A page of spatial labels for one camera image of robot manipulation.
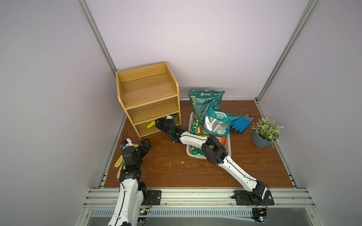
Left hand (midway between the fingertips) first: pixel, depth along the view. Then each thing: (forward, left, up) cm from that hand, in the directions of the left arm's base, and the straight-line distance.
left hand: (146, 141), depth 84 cm
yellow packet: (+18, +2, -6) cm, 19 cm away
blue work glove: (+20, -67, -9) cm, 70 cm away
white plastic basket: (0, -50, 0) cm, 50 cm away
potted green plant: (+3, -72, +7) cm, 72 cm away
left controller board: (-34, -3, -12) cm, 36 cm away
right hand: (+19, -2, -2) cm, 19 cm away
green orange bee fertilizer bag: (+8, -43, +9) cm, 45 cm away
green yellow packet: (+8, -30, +4) cm, 31 cm away
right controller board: (-34, -62, -10) cm, 72 cm away
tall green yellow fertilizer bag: (+21, -34, +15) cm, 43 cm away
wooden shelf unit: (+21, -2, +21) cm, 29 cm away
